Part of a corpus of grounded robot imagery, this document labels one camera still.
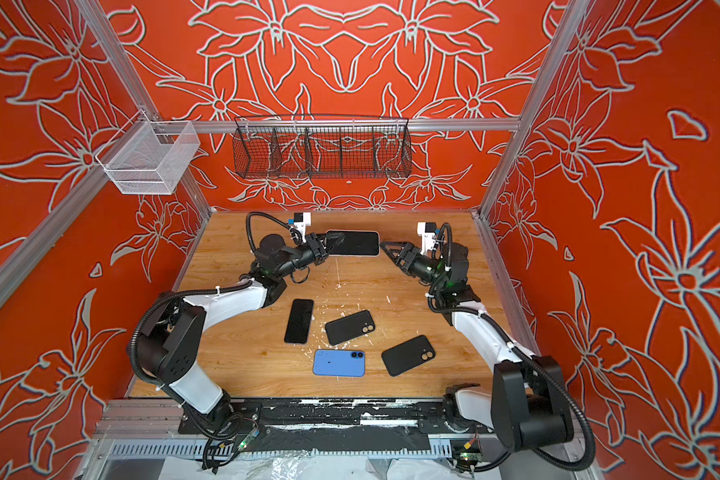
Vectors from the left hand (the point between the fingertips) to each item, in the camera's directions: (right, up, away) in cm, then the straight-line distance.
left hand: (343, 235), depth 76 cm
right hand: (+10, -4, -1) cm, 10 cm away
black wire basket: (-9, +31, +23) cm, 39 cm away
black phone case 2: (+18, -35, +8) cm, 40 cm away
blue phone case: (-1, -36, +6) cm, 36 cm away
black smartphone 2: (-14, -25, +14) cm, 32 cm away
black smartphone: (+3, -2, +1) cm, 3 cm away
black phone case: (+1, -28, +13) cm, 31 cm away
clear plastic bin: (-62, +24, +15) cm, 69 cm away
